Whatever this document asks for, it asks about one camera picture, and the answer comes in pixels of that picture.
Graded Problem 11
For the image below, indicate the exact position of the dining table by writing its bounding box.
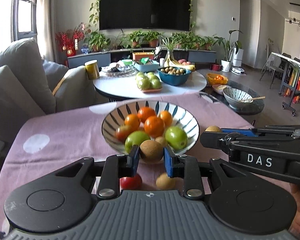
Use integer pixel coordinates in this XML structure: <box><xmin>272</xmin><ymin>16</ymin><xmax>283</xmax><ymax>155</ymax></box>
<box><xmin>270</xmin><ymin>52</ymin><xmax>300</xmax><ymax>85</ymax></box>

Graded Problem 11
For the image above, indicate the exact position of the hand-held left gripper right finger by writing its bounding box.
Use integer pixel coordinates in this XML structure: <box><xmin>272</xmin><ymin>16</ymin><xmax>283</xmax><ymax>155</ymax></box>
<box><xmin>163</xmin><ymin>146</ymin><xmax>241</xmax><ymax>198</ymax></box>

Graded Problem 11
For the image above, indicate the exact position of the red apple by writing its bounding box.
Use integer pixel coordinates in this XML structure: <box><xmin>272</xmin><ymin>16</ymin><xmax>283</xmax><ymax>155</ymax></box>
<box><xmin>115</xmin><ymin>125</ymin><xmax>135</xmax><ymax>142</ymax></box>
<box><xmin>119</xmin><ymin>174</ymin><xmax>143</xmax><ymax>190</ymax></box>

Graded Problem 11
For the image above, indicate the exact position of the grey sofa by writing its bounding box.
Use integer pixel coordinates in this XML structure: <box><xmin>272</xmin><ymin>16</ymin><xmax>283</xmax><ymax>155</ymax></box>
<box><xmin>0</xmin><ymin>37</ymin><xmax>95</xmax><ymax>143</ymax></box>

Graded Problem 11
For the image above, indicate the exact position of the beige small bowl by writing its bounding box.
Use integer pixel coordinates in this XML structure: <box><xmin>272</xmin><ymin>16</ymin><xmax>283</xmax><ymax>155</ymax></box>
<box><xmin>212</xmin><ymin>84</ymin><xmax>229</xmax><ymax>95</ymax></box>

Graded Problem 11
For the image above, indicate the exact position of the tall plant in white pot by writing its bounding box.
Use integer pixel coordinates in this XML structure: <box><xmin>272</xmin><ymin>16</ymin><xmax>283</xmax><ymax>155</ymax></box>
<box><xmin>214</xmin><ymin>29</ymin><xmax>243</xmax><ymax>72</ymax></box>

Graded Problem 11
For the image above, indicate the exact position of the wooden spoon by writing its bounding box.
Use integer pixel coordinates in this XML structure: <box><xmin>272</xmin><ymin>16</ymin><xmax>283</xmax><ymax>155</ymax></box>
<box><xmin>240</xmin><ymin>96</ymin><xmax>266</xmax><ymax>103</ymax></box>

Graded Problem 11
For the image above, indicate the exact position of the spider plant in vase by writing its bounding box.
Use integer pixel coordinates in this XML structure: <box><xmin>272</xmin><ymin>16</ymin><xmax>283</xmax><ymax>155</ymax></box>
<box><xmin>161</xmin><ymin>36</ymin><xmax>182</xmax><ymax>67</ymax></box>

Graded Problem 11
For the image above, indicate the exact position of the dark round side table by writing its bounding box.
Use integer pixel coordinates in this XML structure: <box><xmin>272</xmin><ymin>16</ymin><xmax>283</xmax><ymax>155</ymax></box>
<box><xmin>202</xmin><ymin>80</ymin><xmax>265</xmax><ymax>115</ymax></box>

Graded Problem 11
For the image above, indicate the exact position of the blue bowl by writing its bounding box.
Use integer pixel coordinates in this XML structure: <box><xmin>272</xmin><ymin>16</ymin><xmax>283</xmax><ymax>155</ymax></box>
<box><xmin>157</xmin><ymin>67</ymin><xmax>192</xmax><ymax>85</ymax></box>

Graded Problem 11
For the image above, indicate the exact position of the bunch of bananas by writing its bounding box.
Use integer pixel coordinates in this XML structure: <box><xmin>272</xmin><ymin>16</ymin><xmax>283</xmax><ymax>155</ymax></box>
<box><xmin>165</xmin><ymin>57</ymin><xmax>196</xmax><ymax>72</ymax></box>

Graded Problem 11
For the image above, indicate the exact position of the grey cushion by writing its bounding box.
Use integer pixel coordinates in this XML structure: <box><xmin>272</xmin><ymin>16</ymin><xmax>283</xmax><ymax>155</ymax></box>
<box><xmin>42</xmin><ymin>59</ymin><xmax>69</xmax><ymax>88</ymax></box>

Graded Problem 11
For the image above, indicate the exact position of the grey television cabinet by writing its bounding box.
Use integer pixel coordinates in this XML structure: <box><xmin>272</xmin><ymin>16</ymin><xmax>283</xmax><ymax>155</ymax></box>
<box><xmin>67</xmin><ymin>48</ymin><xmax>217</xmax><ymax>69</ymax></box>

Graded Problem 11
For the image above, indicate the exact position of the pile of small kiwis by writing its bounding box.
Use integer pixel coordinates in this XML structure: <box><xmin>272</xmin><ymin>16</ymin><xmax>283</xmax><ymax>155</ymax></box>
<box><xmin>160</xmin><ymin>67</ymin><xmax>189</xmax><ymax>76</ymax></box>

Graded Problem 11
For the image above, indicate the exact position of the row of potted plants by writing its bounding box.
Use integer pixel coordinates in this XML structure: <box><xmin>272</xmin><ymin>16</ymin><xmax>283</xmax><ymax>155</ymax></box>
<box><xmin>84</xmin><ymin>29</ymin><xmax>217</xmax><ymax>53</ymax></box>

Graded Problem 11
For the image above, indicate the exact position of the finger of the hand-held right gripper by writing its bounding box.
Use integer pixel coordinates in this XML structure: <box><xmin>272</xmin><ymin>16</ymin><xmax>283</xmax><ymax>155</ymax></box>
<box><xmin>200</xmin><ymin>131</ymin><xmax>295</xmax><ymax>153</ymax></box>
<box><xmin>219</xmin><ymin>125</ymin><xmax>297</xmax><ymax>137</ymax></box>

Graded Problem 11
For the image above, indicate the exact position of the orange box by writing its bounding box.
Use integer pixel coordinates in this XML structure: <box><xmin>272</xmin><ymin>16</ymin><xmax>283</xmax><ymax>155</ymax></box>
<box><xmin>132</xmin><ymin>52</ymin><xmax>155</xmax><ymax>61</ymax></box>

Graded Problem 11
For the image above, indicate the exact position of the large orange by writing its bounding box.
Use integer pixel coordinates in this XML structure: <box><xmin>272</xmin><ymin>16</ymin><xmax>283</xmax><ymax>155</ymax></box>
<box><xmin>137</xmin><ymin>107</ymin><xmax>157</xmax><ymax>123</ymax></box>
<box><xmin>144</xmin><ymin>116</ymin><xmax>165</xmax><ymax>138</ymax></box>

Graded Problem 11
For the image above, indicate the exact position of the glass plate with snacks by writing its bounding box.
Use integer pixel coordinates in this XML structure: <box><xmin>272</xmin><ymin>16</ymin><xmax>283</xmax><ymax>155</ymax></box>
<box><xmin>101</xmin><ymin>62</ymin><xmax>137</xmax><ymax>77</ymax></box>

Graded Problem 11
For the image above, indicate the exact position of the dark framed window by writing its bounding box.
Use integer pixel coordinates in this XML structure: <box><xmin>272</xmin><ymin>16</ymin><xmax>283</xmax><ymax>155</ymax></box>
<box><xmin>11</xmin><ymin>0</ymin><xmax>38</xmax><ymax>42</ymax></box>

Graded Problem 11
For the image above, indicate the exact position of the blue rectangular container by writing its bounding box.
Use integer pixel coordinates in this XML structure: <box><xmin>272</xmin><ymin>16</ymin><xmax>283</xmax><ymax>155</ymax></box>
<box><xmin>132</xmin><ymin>59</ymin><xmax>159</xmax><ymax>72</ymax></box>

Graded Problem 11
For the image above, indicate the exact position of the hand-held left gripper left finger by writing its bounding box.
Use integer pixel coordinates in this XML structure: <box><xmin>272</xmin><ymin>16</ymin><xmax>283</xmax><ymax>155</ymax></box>
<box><xmin>52</xmin><ymin>144</ymin><xmax>140</xmax><ymax>200</ymax></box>

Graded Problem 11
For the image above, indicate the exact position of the black wall television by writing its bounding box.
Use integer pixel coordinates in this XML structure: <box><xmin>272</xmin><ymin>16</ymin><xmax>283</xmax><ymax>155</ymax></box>
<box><xmin>99</xmin><ymin>0</ymin><xmax>192</xmax><ymax>30</ymax></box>

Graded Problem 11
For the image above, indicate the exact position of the small orange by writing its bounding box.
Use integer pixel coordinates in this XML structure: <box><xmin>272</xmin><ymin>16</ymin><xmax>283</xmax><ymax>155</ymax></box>
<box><xmin>124</xmin><ymin>114</ymin><xmax>141</xmax><ymax>132</ymax></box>
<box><xmin>159</xmin><ymin>111</ymin><xmax>173</xmax><ymax>128</ymax></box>

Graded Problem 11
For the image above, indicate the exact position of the green jujube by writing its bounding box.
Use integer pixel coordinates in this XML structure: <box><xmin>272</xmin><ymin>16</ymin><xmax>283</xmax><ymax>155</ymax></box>
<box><xmin>164</xmin><ymin>126</ymin><xmax>188</xmax><ymax>152</ymax></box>
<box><xmin>124</xmin><ymin>131</ymin><xmax>151</xmax><ymax>154</ymax></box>

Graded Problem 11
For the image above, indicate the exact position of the beige cushion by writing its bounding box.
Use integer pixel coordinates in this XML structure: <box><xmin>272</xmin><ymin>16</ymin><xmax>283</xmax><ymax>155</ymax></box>
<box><xmin>52</xmin><ymin>66</ymin><xmax>95</xmax><ymax>113</ymax></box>

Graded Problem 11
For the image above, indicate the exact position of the grey striped bowl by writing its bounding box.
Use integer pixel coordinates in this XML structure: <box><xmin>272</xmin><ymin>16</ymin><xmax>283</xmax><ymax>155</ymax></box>
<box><xmin>222</xmin><ymin>87</ymin><xmax>254</xmax><ymax>110</ymax></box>

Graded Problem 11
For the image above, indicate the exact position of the pack of green jujubes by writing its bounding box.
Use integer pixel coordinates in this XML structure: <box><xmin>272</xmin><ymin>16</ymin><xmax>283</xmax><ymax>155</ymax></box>
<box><xmin>135</xmin><ymin>72</ymin><xmax>163</xmax><ymax>93</ymax></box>

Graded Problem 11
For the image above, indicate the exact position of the white bowl with dark stripes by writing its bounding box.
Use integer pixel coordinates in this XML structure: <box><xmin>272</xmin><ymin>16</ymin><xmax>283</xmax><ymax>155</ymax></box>
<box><xmin>101</xmin><ymin>100</ymin><xmax>200</xmax><ymax>157</ymax></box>

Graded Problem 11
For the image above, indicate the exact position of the pink dotted tablecloth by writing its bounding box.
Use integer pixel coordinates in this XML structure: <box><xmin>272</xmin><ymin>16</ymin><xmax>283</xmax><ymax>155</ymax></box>
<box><xmin>0</xmin><ymin>92</ymin><xmax>294</xmax><ymax>240</ymax></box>

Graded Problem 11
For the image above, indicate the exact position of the beige curtain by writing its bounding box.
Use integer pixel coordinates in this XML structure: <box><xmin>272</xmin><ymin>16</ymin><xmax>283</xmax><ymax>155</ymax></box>
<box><xmin>36</xmin><ymin>0</ymin><xmax>57</xmax><ymax>62</ymax></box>

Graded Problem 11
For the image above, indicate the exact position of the grey dining chair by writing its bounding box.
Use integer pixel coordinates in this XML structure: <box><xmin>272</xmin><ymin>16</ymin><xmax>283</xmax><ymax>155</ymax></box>
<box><xmin>260</xmin><ymin>54</ymin><xmax>282</xmax><ymax>89</ymax></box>

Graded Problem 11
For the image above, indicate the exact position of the green trailing vine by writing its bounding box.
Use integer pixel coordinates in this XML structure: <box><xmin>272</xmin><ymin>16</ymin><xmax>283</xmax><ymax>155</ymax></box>
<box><xmin>89</xmin><ymin>0</ymin><xmax>197</xmax><ymax>30</ymax></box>

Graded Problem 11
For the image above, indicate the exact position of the red berry decoration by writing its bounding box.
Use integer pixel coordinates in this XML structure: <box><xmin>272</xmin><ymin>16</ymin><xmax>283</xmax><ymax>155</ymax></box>
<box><xmin>55</xmin><ymin>23</ymin><xmax>90</xmax><ymax>57</ymax></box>

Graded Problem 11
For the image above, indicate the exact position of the white round coffee table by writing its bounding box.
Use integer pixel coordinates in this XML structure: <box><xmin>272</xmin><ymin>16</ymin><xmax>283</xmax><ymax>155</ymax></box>
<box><xmin>93</xmin><ymin>65</ymin><xmax>207</xmax><ymax>98</ymax></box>

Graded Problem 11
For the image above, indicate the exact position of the orange basket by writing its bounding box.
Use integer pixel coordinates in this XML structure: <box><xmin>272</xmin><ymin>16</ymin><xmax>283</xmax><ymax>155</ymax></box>
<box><xmin>206</xmin><ymin>73</ymin><xmax>228</xmax><ymax>85</ymax></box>

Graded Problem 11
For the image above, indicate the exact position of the yellow can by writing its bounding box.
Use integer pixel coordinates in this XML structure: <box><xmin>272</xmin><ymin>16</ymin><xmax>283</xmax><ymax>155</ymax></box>
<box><xmin>85</xmin><ymin>60</ymin><xmax>100</xmax><ymax>80</ymax></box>

